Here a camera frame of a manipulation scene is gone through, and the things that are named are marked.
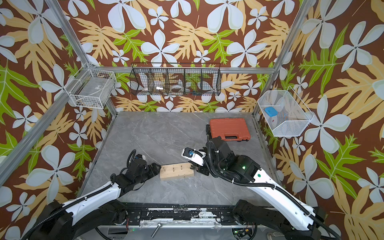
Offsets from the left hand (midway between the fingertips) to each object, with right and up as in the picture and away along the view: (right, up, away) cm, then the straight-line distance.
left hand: (158, 167), depth 87 cm
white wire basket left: (-40, +47, 0) cm, 61 cm away
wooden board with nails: (+10, -2, -1) cm, 11 cm away
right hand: (+19, +10, -21) cm, 30 cm away
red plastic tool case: (+47, +22, +19) cm, 55 cm away
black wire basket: (+7, +56, +11) cm, 57 cm away
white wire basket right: (+73, +32, -4) cm, 80 cm away
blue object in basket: (+66, +33, 0) cm, 74 cm away
